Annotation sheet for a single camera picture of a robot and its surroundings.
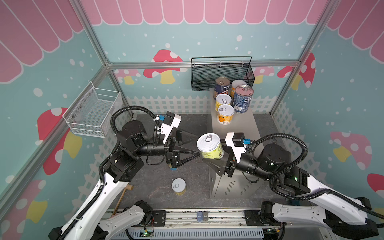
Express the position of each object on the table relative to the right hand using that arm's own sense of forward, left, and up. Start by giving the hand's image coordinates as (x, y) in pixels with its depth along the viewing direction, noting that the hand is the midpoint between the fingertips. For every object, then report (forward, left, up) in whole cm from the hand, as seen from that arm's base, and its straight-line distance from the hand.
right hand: (208, 150), depth 49 cm
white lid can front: (+1, +14, -38) cm, 41 cm away
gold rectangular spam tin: (+13, +18, -44) cm, 49 cm away
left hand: (0, +4, +1) cm, 4 cm away
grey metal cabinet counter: (+3, -19, -46) cm, 50 cm away
